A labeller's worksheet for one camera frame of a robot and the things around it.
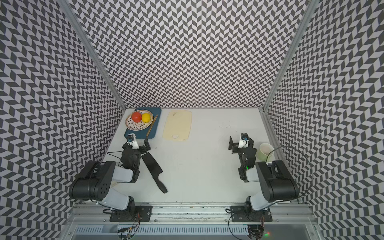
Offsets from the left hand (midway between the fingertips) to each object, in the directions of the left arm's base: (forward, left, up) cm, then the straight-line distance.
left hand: (139, 138), depth 91 cm
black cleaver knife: (-16, -11, -9) cm, 21 cm away
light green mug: (-9, -75, -2) cm, 76 cm away
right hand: (0, -61, 0) cm, 61 cm away
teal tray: (+12, -3, -9) cm, 15 cm away
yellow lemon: (+22, +3, -5) cm, 22 cm away
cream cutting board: (+17, -21, -9) cm, 28 cm away
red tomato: (+22, +10, -5) cm, 25 cm away
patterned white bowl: (+17, +6, -9) cm, 20 cm away
